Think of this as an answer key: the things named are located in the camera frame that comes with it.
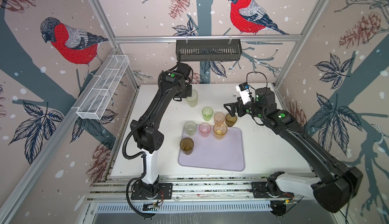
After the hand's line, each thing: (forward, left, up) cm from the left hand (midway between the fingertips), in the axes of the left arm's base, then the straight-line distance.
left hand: (186, 93), depth 82 cm
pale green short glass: (-9, -2, -21) cm, 23 cm away
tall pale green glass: (-4, -4, -2) cm, 6 cm away
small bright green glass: (+2, -13, -22) cm, 26 cm away
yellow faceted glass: (-12, -20, -20) cm, 30 cm away
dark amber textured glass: (-4, -28, -22) cm, 36 cm away
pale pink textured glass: (-2, -20, -22) cm, 30 cm away
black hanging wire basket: (+38, -14, +4) cm, 40 cm away
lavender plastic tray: (-23, -13, -26) cm, 37 cm away
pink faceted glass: (-9, -11, -24) cm, 28 cm away
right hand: (-9, -22, +3) cm, 25 cm away
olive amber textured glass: (-20, 0, -22) cm, 30 cm away
